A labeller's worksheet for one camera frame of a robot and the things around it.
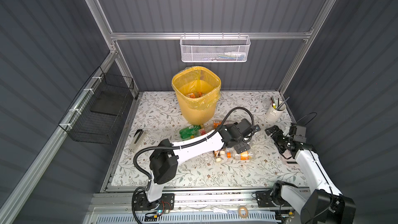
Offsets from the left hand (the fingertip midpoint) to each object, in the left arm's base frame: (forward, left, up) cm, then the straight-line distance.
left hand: (241, 135), depth 79 cm
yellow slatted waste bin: (+40, +21, -5) cm, 45 cm away
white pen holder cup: (+19, -28, -5) cm, 34 cm away
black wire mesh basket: (+9, +70, +12) cm, 72 cm away
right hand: (+1, -19, -5) cm, 20 cm away
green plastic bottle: (+11, +26, -14) cm, 32 cm away
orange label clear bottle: (-7, -2, -10) cm, 13 cm away
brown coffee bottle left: (-6, +11, -15) cm, 19 cm away
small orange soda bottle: (+33, +23, -3) cm, 40 cm away
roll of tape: (-31, +3, -16) cm, 35 cm away
